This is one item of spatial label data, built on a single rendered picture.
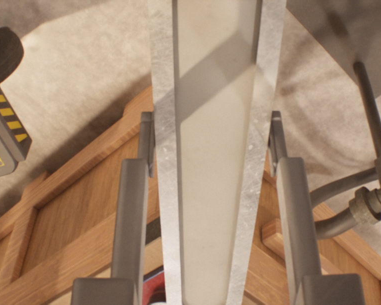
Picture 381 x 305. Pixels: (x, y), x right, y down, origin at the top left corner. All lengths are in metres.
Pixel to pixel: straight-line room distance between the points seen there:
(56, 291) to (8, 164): 0.23
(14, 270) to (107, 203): 0.28
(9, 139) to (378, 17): 0.71
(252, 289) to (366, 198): 0.25
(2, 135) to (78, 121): 0.39
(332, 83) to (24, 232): 0.72
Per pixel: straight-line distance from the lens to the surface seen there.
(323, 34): 1.23
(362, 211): 0.90
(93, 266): 1.02
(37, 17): 1.27
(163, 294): 0.97
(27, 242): 1.37
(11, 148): 1.04
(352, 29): 1.24
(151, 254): 0.93
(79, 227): 1.19
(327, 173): 1.46
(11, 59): 1.18
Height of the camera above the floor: 1.07
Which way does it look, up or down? 50 degrees down
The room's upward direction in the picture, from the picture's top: 175 degrees counter-clockwise
